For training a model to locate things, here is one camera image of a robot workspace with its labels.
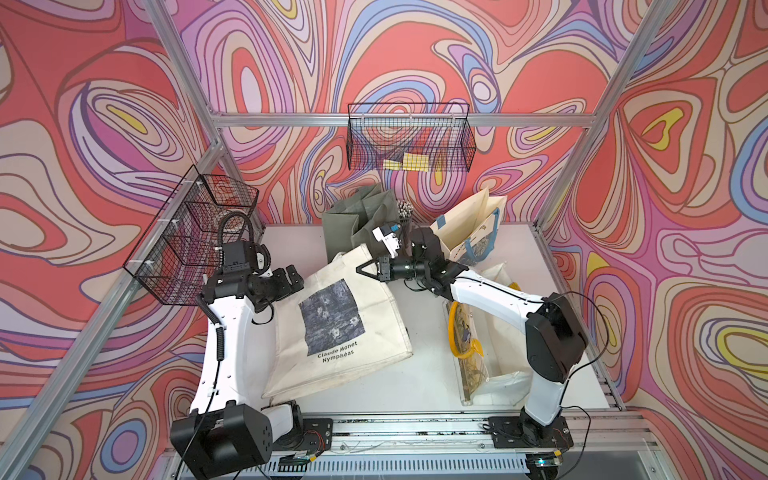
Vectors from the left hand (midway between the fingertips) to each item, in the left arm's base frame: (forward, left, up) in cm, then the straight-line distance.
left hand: (291, 285), depth 77 cm
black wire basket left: (+3, +26, +11) cm, 28 cm away
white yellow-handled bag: (-10, -55, -21) cm, 60 cm away
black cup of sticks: (+31, -31, -2) cm, 44 cm away
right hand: (+1, -18, +3) cm, 18 cm away
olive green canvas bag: (+17, -15, +7) cm, 24 cm away
